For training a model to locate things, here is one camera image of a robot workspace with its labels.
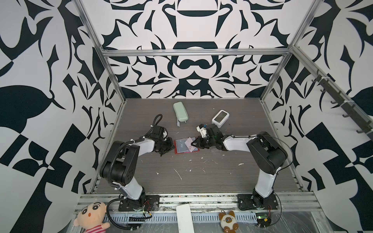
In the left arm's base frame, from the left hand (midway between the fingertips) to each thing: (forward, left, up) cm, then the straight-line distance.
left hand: (174, 144), depth 94 cm
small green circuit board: (-41, -43, -2) cm, 60 cm away
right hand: (-1, -10, +4) cm, 11 cm away
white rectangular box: (-40, -5, +4) cm, 40 cm away
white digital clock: (+18, -32, +3) cm, 37 cm away
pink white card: (-1, -9, +1) cm, 9 cm away
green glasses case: (+24, -4, +2) cm, 25 cm away
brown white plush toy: (-41, -25, +2) cm, 49 cm away
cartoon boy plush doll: (-38, +35, +7) cm, 52 cm away
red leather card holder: (-3, -4, +1) cm, 5 cm away
